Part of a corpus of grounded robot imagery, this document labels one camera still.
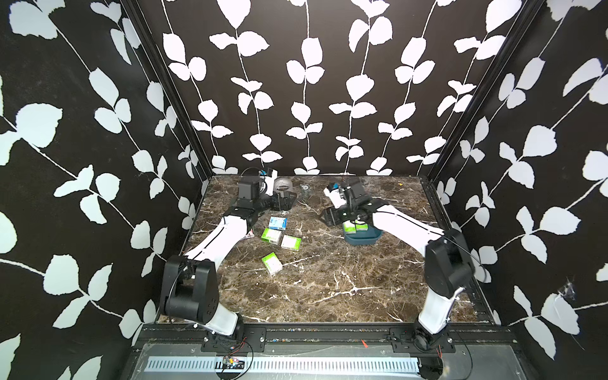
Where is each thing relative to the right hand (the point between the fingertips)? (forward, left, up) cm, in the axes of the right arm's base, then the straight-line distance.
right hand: (322, 211), depth 89 cm
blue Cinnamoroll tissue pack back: (+3, +19, -12) cm, 23 cm away
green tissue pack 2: (-7, +12, -12) cm, 18 cm away
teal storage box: (-5, -17, -11) cm, 21 cm away
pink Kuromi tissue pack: (-4, +30, -12) cm, 32 cm away
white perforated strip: (-47, +11, -14) cm, 50 cm away
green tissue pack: (-4, +21, -11) cm, 24 cm away
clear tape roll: (+25, +19, -12) cm, 34 cm away
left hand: (+4, +13, +8) cm, 16 cm away
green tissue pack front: (0, -12, -12) cm, 16 cm away
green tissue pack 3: (-16, +19, -12) cm, 27 cm away
